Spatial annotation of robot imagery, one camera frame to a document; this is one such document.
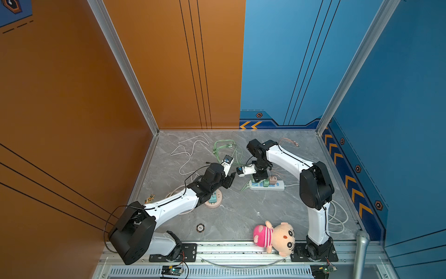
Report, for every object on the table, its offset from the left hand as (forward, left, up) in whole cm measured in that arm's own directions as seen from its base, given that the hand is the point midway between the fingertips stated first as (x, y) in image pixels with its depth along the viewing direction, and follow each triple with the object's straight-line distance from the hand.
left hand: (230, 167), depth 85 cm
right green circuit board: (-40, -38, -15) cm, 57 cm away
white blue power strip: (-4, -26, -11) cm, 28 cm away
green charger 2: (-3, -16, -11) cm, 20 cm away
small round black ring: (-24, +14, -15) cm, 31 cm away
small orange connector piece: (-10, +41, -14) cm, 44 cm away
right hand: (+2, -14, -9) cm, 17 cm away
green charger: (-5, -18, -7) cm, 20 cm away
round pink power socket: (-12, +6, -12) cm, 18 cm away
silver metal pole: (-29, -57, -11) cm, 65 cm away
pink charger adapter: (-3, -22, -7) cm, 23 cm away
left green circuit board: (-40, +24, -15) cm, 49 cm away
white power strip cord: (-22, -52, -11) cm, 57 cm away
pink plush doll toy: (-30, -21, -6) cm, 37 cm away
